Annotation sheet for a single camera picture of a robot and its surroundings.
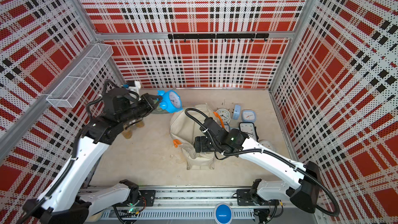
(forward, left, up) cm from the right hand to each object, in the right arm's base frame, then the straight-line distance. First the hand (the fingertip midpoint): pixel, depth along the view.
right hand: (204, 145), depth 72 cm
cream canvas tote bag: (+17, +12, -12) cm, 24 cm away
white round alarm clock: (+28, -13, -15) cm, 35 cm away
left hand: (+13, +17, +19) cm, 29 cm away
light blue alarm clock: (+28, -20, -12) cm, 36 cm away
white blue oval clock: (+27, -29, -16) cm, 43 cm away
